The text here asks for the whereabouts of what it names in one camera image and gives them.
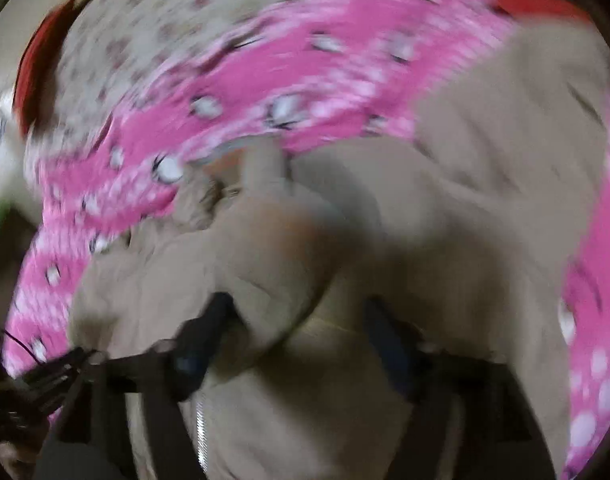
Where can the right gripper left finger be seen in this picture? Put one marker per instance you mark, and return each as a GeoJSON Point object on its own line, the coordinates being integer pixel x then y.
{"type": "Point", "coordinates": [195, 345]}

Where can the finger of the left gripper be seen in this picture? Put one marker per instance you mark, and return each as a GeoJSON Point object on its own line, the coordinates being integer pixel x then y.
{"type": "Point", "coordinates": [45, 386]}

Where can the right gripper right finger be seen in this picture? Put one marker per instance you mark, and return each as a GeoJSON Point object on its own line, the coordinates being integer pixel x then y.
{"type": "Point", "coordinates": [399, 348]}

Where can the beige garment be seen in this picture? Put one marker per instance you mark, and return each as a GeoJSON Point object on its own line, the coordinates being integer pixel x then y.
{"type": "Point", "coordinates": [465, 231]}

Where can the pink penguin print blanket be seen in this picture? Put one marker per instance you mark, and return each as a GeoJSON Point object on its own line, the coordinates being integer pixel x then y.
{"type": "Point", "coordinates": [304, 90]}

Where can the red pillow left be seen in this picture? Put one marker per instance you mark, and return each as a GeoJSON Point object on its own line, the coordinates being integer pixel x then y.
{"type": "Point", "coordinates": [40, 53]}

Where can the red pillow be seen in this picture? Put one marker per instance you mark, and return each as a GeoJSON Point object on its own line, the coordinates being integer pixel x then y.
{"type": "Point", "coordinates": [40, 53]}
{"type": "Point", "coordinates": [562, 9]}

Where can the floral bed sheet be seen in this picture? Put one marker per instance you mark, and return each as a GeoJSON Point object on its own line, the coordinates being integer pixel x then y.
{"type": "Point", "coordinates": [121, 51]}

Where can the red pillow right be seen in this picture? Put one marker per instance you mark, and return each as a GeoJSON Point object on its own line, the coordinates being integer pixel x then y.
{"type": "Point", "coordinates": [562, 9]}

